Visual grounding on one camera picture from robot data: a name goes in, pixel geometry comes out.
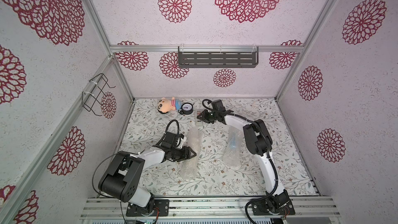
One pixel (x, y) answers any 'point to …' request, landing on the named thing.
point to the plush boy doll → (165, 105)
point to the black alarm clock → (186, 109)
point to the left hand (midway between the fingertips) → (192, 156)
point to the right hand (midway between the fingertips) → (196, 115)
